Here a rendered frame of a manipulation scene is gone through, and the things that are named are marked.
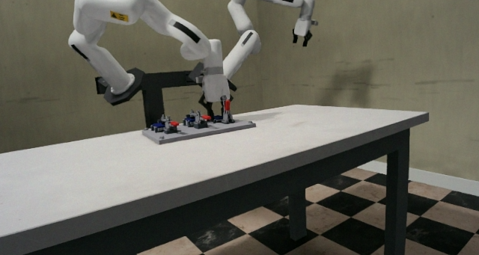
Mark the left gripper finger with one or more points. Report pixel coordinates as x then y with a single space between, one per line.
295 37
307 38

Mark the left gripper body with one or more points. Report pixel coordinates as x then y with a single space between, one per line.
302 27

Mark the blue block with white band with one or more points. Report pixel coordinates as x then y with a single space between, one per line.
191 120

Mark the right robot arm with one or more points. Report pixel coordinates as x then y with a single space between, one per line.
89 29

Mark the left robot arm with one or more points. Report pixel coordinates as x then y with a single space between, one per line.
249 42

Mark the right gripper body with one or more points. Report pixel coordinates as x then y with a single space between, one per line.
215 86

